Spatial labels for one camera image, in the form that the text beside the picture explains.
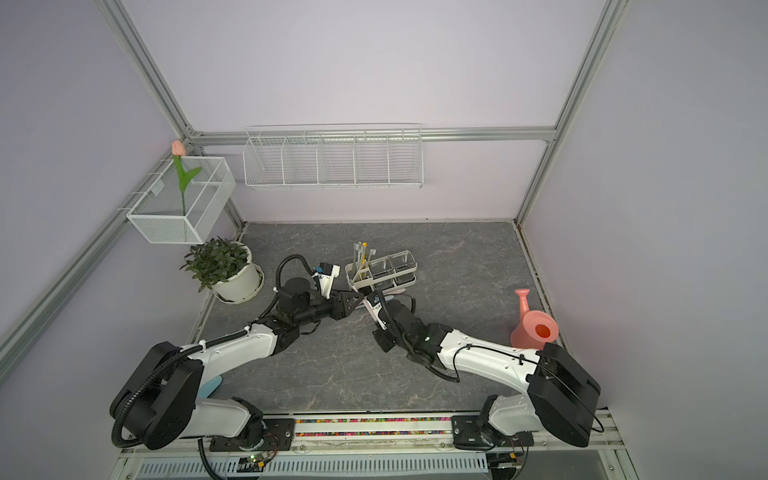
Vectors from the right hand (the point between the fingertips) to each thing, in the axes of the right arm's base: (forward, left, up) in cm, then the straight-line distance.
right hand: (378, 319), depth 82 cm
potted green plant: (+14, +45, +5) cm, 47 cm away
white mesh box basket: (+18, +55, +24) cm, 63 cm away
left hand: (+5, +5, +3) cm, 8 cm away
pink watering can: (-3, -43, 0) cm, 43 cm away
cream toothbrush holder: (+18, -5, -2) cm, 18 cm away
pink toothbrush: (-1, +2, +12) cm, 12 cm away
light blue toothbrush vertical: (+22, +6, +7) cm, 24 cm away
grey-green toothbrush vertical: (+20, +7, +7) cm, 22 cm away
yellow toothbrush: (+22, +5, +6) cm, 23 cm away
